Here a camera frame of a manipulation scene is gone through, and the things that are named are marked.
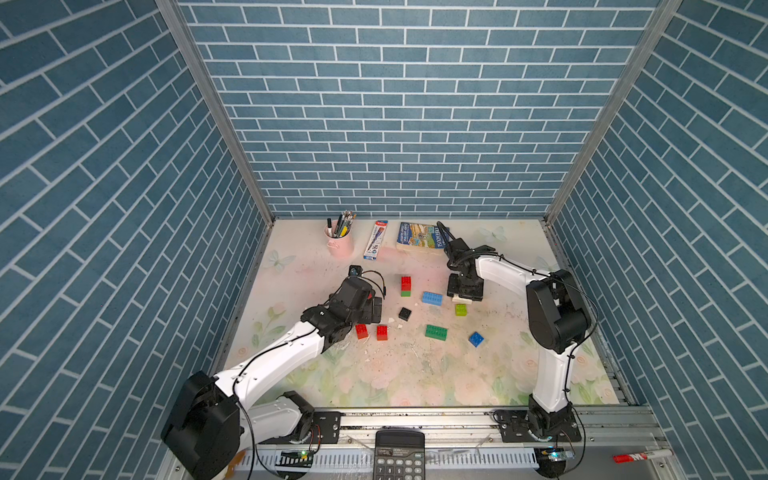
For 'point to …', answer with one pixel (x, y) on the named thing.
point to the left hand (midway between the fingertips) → (371, 302)
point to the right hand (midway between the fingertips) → (460, 296)
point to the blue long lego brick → (432, 298)
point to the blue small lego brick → (476, 339)
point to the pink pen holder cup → (339, 247)
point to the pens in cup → (343, 224)
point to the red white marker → (627, 458)
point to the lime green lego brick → (461, 310)
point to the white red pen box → (375, 240)
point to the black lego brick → (404, 314)
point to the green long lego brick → (436, 332)
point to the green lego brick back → (405, 293)
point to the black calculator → (399, 454)
